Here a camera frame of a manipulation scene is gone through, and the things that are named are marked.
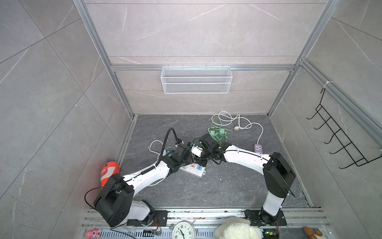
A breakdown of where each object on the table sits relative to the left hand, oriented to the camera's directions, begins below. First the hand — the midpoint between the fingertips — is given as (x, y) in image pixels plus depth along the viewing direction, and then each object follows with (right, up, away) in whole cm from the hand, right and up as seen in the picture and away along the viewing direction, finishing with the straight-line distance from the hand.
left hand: (190, 153), depth 86 cm
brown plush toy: (+57, -34, -17) cm, 69 cm away
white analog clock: (-2, -32, -19) cm, 37 cm away
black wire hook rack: (+69, +7, -24) cm, 73 cm away
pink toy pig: (-45, -34, -19) cm, 59 cm away
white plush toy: (+18, -22, -32) cm, 43 cm away
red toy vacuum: (-46, -8, -4) cm, 47 cm away
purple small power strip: (+45, +1, +11) cm, 47 cm away
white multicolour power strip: (+2, -10, +1) cm, 10 cm away
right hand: (+2, -2, 0) cm, 3 cm away
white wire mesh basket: (+4, +48, +14) cm, 50 cm away
